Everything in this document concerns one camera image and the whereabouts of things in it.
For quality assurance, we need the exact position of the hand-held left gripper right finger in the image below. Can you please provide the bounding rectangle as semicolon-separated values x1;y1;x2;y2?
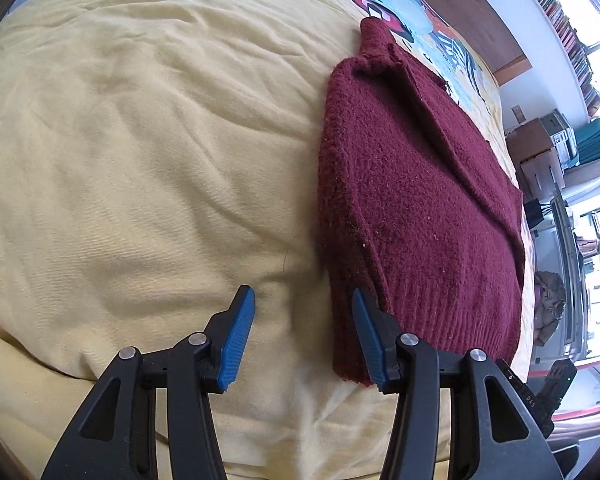
351;287;566;480

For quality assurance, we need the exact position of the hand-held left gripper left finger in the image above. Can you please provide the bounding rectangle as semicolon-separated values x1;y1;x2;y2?
40;285;257;480

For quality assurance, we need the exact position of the dark red knit sweater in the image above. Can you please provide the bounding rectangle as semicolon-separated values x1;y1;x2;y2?
317;16;536;387

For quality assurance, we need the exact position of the brown garment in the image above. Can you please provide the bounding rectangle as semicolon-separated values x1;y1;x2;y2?
534;270;567;346

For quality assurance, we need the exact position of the yellow printed duvet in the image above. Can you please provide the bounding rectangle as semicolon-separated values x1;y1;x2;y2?
0;0;538;480

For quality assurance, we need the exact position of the wooden chest of drawers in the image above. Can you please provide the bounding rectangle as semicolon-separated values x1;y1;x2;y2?
505;117;566;196

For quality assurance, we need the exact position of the wooden headboard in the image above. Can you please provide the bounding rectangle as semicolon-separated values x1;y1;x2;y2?
375;0;533;87

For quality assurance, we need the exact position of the row of books on shelf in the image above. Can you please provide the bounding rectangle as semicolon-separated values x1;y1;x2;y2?
505;0;600;116

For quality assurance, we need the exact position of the red frame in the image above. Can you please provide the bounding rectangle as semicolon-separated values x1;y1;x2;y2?
530;352;600;418

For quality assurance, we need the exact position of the grey metal rail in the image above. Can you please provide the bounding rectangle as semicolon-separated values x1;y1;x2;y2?
550;180;588;356

